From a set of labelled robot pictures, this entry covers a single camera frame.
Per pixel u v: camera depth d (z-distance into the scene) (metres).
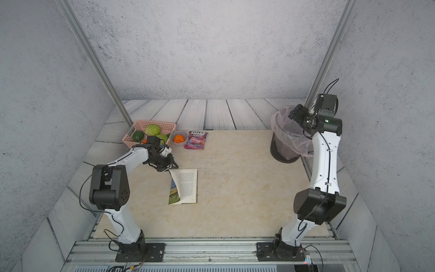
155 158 0.80
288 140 0.86
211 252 0.74
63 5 0.69
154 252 0.73
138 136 1.14
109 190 0.51
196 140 1.14
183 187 0.91
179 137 1.08
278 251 0.67
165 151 0.89
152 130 1.14
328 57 0.85
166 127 1.19
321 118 0.52
